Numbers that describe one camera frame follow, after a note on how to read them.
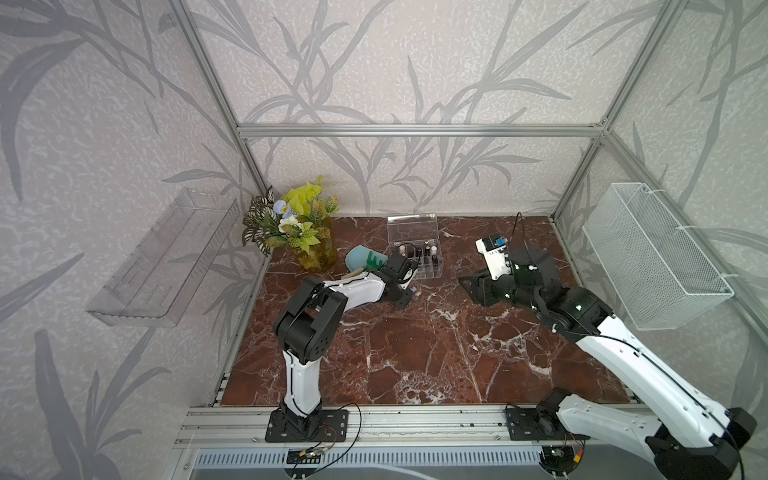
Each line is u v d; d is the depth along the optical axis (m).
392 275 0.77
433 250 1.02
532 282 0.50
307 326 0.51
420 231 1.16
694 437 0.38
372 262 1.05
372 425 0.75
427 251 1.02
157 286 0.68
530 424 0.73
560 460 0.74
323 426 0.72
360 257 1.07
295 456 0.71
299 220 0.90
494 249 0.59
